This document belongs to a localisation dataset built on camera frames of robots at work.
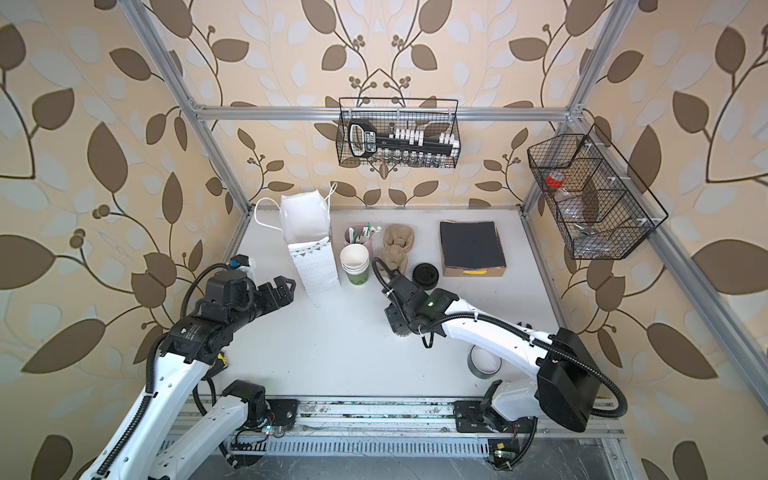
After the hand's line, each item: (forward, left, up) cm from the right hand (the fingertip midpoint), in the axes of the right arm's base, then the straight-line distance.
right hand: (403, 315), depth 81 cm
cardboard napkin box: (+18, -32, -7) cm, 38 cm away
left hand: (+3, +30, +12) cm, 33 cm away
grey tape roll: (-10, -22, -10) cm, 26 cm away
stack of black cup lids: (+18, -9, -8) cm, 21 cm away
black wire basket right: (+17, -50, +24) cm, 58 cm away
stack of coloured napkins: (+28, -26, -6) cm, 39 cm away
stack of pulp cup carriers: (+33, 0, -8) cm, 34 cm away
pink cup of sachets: (+23, +12, +9) cm, 27 cm away
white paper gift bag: (+35, +32, +2) cm, 48 cm away
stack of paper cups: (+20, +15, -1) cm, 25 cm away
